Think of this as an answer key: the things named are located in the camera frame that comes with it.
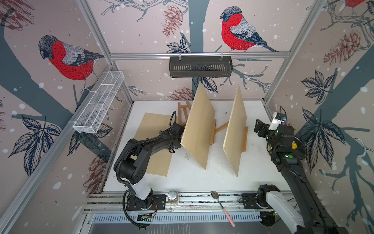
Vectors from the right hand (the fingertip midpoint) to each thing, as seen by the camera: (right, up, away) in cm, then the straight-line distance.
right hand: (264, 119), depth 77 cm
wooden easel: (-23, -9, +19) cm, 31 cm away
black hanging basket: (-33, +37, +28) cm, 57 cm away
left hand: (-50, -17, +19) cm, 56 cm away
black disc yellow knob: (+24, -17, +7) cm, 30 cm away
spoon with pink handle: (-26, -42, +1) cm, 49 cm away
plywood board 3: (-18, -11, -4) cm, 21 cm away
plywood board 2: (-36, -8, -1) cm, 37 cm away
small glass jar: (-48, -36, -11) cm, 61 cm away
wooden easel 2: (-6, -15, +14) cm, 22 cm away
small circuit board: (-63, -49, -5) cm, 80 cm away
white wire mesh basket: (-90, +2, -4) cm, 90 cm away
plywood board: (-71, -6, +28) cm, 77 cm away
